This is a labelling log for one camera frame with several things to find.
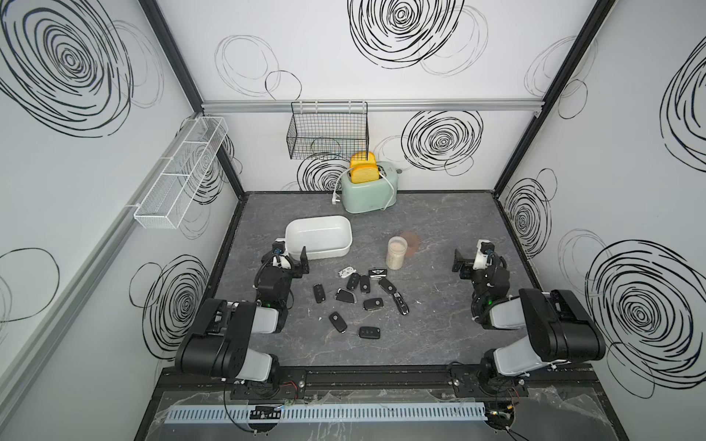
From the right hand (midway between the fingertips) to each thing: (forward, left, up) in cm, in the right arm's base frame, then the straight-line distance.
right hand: (474, 251), depth 90 cm
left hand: (-2, +61, +3) cm, 61 cm away
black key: (-13, +51, -7) cm, 53 cm away
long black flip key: (-15, +24, -8) cm, 30 cm away
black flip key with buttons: (-8, +40, -8) cm, 41 cm away
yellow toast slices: (+27, +37, +12) cm, 47 cm away
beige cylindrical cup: (0, +25, +1) cm, 25 cm away
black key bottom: (-24, +34, -9) cm, 43 cm away
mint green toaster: (+24, +34, +1) cm, 42 cm away
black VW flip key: (-9, +36, -8) cm, 38 cm away
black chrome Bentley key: (-5, +31, -8) cm, 33 cm away
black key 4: (-21, +44, -9) cm, 50 cm away
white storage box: (+9, +53, -6) cm, 54 cm away
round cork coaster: (+7, +18, -7) cm, 21 cm away
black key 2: (-13, +42, -8) cm, 45 cm away
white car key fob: (-4, +42, -8) cm, 43 cm away
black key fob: (-9, +28, -8) cm, 31 cm away
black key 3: (-15, +33, -8) cm, 38 cm away
